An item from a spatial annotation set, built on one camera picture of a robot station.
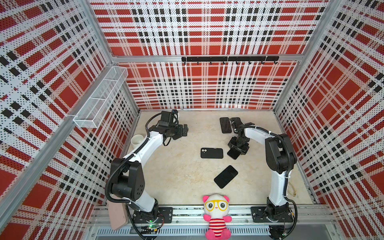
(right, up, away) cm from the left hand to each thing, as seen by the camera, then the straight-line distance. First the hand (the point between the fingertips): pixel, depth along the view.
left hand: (181, 131), depth 89 cm
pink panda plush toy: (+19, -36, -20) cm, 45 cm away
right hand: (+35, -13, +8) cm, 38 cm away
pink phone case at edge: (-29, -39, -17) cm, 52 cm away
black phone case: (+19, -15, +7) cm, 25 cm away
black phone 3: (+27, -27, 0) cm, 39 cm away
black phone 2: (+40, +6, +22) cm, 46 cm away
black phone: (+31, +3, +24) cm, 39 cm away
